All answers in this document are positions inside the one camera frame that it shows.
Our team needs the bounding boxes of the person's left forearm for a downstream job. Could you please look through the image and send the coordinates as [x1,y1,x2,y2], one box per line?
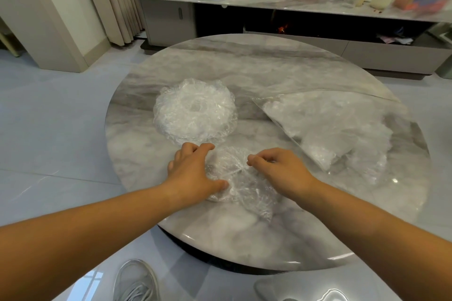
[0,183,183,301]

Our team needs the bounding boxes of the long grey low cabinet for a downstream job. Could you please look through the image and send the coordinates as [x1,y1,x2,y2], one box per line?
[129,0,452,76]

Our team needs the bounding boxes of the light wooden chair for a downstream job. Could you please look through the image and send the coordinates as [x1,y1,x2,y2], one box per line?
[0,25,22,58]

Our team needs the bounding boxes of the grey sneaker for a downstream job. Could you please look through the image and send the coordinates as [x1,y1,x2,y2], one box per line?
[113,258,162,301]

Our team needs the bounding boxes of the person's left hand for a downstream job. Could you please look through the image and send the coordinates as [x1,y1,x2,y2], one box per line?
[161,142,230,208]

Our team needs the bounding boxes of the clear bag of caps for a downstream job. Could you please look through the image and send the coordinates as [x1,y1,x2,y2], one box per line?
[263,93,394,185]

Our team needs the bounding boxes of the black table base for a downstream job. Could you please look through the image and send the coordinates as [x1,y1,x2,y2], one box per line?
[159,225,340,275]

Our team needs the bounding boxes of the person's right forearm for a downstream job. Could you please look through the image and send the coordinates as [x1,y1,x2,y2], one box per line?
[300,179,452,301]

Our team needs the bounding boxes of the clear plastic cap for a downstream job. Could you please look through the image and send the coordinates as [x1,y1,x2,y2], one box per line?
[206,145,285,222]

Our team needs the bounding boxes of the pile of clear plastic caps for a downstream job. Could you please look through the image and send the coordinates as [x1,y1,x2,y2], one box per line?
[153,79,239,144]

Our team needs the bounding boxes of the person's right hand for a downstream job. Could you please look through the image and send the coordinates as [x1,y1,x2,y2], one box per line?
[246,147,320,203]

